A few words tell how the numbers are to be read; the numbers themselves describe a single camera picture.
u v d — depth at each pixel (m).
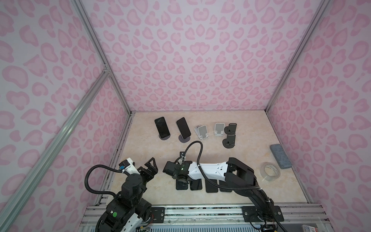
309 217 0.72
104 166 0.54
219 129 1.04
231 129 1.04
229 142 0.97
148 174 0.62
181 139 1.03
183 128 0.96
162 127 0.97
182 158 0.78
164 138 1.01
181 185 0.82
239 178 0.49
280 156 0.91
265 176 0.85
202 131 1.01
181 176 0.62
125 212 0.49
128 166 0.60
